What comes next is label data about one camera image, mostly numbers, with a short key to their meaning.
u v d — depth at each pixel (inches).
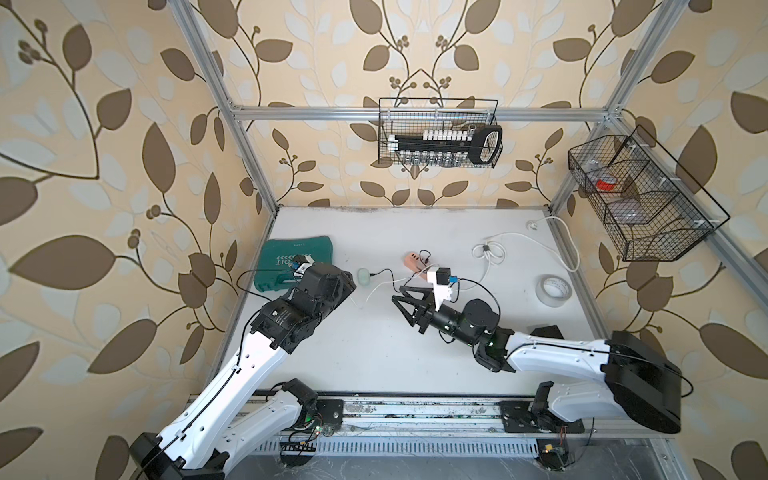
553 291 38.0
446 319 25.0
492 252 40.9
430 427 29.0
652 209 28.7
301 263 25.4
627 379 16.4
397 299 26.6
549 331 34.6
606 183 31.7
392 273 39.0
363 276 39.1
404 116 35.9
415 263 39.3
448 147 33.1
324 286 20.8
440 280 24.7
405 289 28.0
